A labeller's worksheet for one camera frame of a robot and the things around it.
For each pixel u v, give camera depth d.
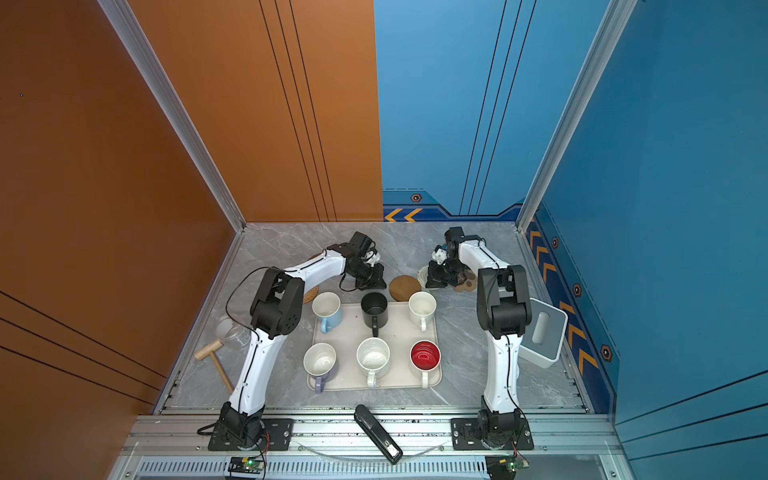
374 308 0.92
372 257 0.93
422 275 1.04
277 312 0.61
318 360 0.83
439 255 0.97
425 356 0.85
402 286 1.02
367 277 0.92
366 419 0.72
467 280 0.83
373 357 0.85
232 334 0.89
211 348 0.87
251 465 0.71
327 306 0.92
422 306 0.92
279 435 0.73
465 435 0.73
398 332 0.90
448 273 0.87
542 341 0.83
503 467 0.70
